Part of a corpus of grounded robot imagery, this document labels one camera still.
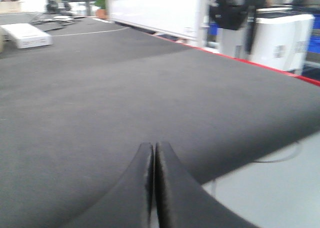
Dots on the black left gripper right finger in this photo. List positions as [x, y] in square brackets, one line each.
[180, 200]

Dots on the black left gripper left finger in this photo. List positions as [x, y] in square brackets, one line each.
[130, 195]

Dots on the dark grey belt conveyor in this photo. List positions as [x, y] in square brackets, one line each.
[100, 100]

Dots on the white board panel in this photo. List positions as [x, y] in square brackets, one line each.
[155, 11]

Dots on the long white carton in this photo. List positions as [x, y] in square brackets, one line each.
[27, 36]

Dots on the white machine housing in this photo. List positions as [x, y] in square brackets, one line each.
[275, 36]

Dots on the black device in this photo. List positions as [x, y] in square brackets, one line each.
[228, 16]

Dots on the green potted plant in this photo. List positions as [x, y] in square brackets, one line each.
[102, 1]

